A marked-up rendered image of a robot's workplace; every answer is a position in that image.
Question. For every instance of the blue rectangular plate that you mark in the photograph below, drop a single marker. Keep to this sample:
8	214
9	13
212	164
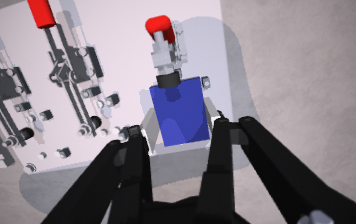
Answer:
180	112

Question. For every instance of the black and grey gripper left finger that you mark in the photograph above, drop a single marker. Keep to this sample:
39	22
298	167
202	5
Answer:
88	199

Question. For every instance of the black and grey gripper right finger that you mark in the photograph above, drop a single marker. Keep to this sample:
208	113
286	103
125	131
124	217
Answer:
299	194

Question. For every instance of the white fixture plate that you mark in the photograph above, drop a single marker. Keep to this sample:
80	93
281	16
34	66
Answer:
116	30

